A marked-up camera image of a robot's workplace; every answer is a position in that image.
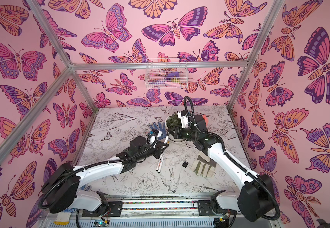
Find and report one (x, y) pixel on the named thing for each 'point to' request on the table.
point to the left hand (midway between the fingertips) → (168, 143)
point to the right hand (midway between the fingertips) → (168, 128)
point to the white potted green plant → (172, 122)
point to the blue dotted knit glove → (159, 128)
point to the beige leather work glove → (203, 165)
